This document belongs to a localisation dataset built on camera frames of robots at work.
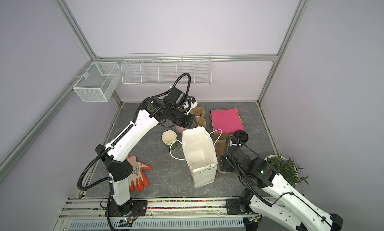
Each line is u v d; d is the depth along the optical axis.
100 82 0.98
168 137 0.88
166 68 1.00
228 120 1.05
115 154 0.45
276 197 0.44
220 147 0.69
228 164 0.54
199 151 0.94
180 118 0.61
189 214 0.73
